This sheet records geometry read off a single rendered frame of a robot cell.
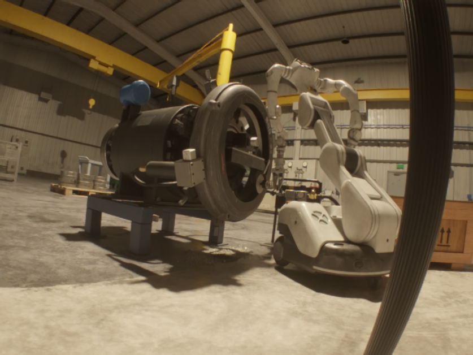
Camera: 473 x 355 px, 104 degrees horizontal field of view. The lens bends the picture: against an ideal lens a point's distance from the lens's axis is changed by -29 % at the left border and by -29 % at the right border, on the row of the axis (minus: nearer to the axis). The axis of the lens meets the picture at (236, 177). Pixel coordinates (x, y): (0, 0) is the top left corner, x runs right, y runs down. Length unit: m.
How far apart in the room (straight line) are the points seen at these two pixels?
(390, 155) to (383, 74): 4.02
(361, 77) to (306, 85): 11.69
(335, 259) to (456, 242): 1.14
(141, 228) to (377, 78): 12.89
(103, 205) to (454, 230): 2.24
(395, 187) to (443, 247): 9.93
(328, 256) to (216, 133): 0.70
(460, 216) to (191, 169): 1.73
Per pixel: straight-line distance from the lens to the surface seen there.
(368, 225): 1.11
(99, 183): 5.56
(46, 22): 12.87
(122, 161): 1.68
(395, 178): 11.87
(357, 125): 1.75
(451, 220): 1.99
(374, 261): 1.15
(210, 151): 1.11
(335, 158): 1.33
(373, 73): 13.58
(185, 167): 1.04
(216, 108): 1.16
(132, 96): 1.75
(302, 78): 1.94
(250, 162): 1.37
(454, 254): 2.00
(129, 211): 1.36
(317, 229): 1.16
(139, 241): 1.31
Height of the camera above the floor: 0.35
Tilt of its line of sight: 5 degrees up
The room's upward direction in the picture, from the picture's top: 7 degrees clockwise
